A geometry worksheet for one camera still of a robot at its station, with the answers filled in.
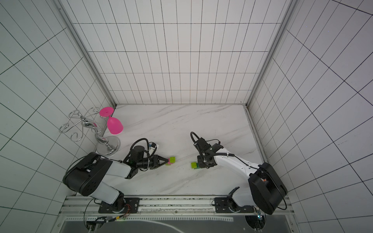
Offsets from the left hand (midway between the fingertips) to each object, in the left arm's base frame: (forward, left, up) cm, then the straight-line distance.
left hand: (165, 163), depth 86 cm
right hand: (+1, -23, +1) cm, 23 cm away
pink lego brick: (0, -2, +2) cm, 3 cm away
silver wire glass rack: (+14, +39, +24) cm, 48 cm away
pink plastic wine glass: (+17, +31, +15) cm, 38 cm away
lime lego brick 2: (-1, -17, 0) cm, 17 cm away
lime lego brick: (+1, -4, +4) cm, 6 cm away
